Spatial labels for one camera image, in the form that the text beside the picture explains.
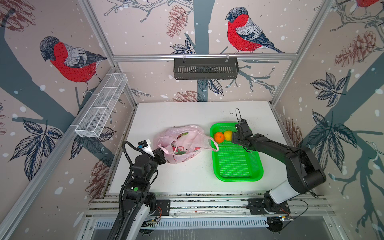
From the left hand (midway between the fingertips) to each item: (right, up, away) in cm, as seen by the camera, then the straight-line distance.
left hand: (163, 147), depth 76 cm
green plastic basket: (+39, -12, +13) cm, 43 cm away
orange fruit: (+32, +2, +18) cm, 37 cm away
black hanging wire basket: (+24, +50, +28) cm, 62 cm away
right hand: (+44, +2, +19) cm, 48 cm away
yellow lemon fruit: (+38, +3, +19) cm, 42 cm away
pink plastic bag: (+6, -3, +23) cm, 24 cm away
